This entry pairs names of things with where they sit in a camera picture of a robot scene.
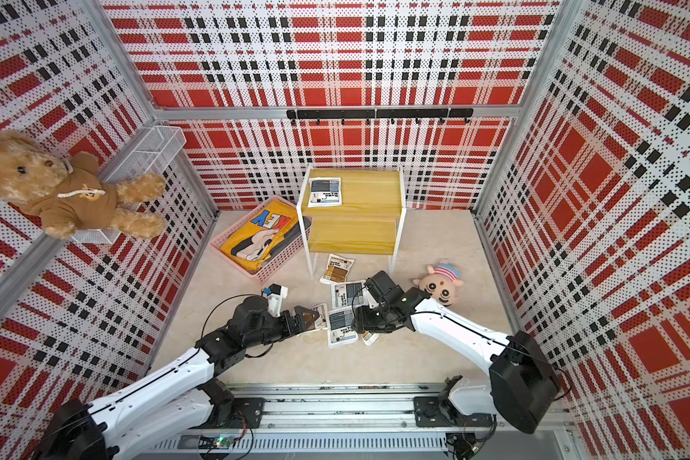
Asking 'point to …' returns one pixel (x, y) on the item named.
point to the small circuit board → (223, 442)
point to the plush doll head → (442, 282)
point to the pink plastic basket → (285, 254)
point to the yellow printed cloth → (255, 242)
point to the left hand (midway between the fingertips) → (315, 319)
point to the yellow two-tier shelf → (352, 211)
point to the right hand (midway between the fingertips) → (365, 325)
